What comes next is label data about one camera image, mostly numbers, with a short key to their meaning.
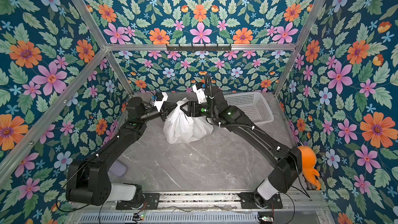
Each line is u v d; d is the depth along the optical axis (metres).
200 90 0.63
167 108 0.71
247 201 0.73
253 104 1.11
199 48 0.93
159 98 0.64
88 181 0.41
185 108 0.66
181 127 0.79
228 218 0.77
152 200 0.74
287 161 0.42
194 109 0.60
